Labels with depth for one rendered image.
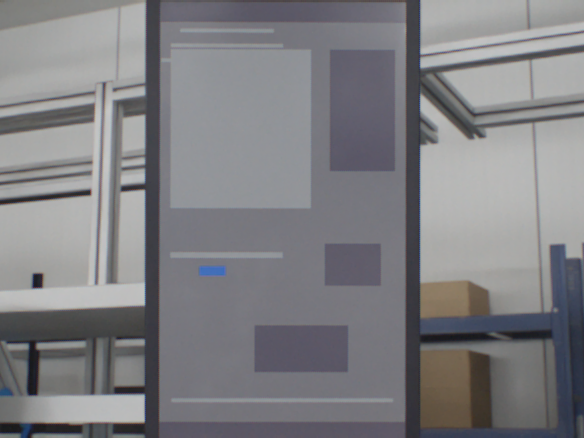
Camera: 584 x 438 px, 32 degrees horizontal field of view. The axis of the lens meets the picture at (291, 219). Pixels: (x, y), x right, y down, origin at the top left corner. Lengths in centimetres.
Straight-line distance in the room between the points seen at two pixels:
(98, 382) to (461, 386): 237
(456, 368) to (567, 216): 93
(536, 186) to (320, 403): 374
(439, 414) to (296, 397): 319
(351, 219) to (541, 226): 367
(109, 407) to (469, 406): 284
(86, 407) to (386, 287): 63
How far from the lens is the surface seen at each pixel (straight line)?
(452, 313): 431
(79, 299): 160
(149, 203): 110
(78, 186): 285
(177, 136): 110
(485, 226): 480
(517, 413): 470
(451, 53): 203
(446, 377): 428
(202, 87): 111
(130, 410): 153
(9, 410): 166
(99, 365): 214
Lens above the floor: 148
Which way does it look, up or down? 11 degrees up
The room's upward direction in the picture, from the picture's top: straight up
